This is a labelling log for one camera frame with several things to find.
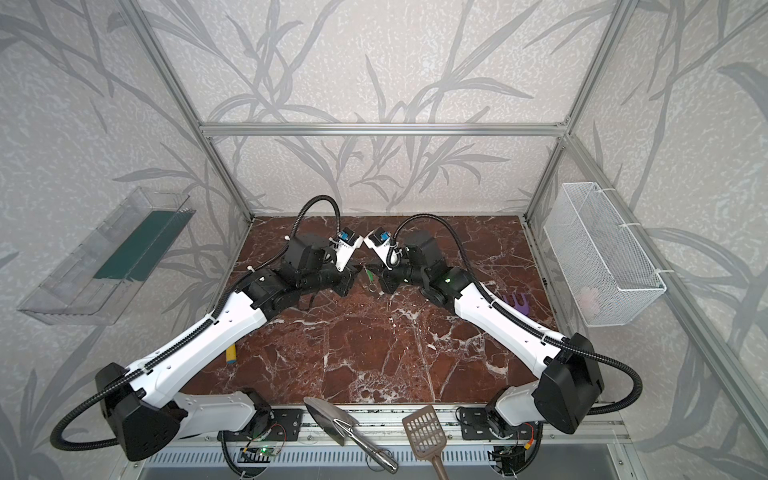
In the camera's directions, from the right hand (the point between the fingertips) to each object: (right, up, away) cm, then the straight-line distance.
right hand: (370, 255), depth 74 cm
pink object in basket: (+55, -11, -1) cm, 56 cm away
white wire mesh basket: (+51, -2, -11) cm, 52 cm away
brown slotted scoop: (+14, -43, -4) cm, 46 cm away
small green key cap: (0, -5, +1) cm, 5 cm away
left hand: (-1, -1, -1) cm, 2 cm away
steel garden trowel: (-7, -42, -2) cm, 42 cm away
